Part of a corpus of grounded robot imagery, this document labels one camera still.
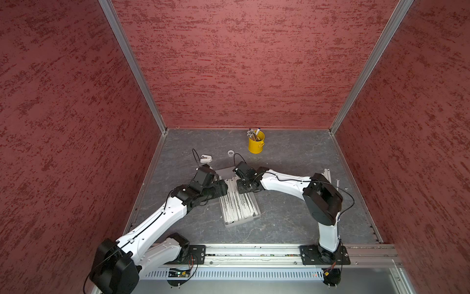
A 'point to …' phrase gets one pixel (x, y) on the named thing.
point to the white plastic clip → (205, 158)
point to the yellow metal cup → (256, 147)
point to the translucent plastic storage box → (251, 198)
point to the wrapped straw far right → (338, 182)
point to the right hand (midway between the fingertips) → (243, 190)
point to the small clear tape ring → (231, 153)
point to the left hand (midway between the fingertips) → (220, 192)
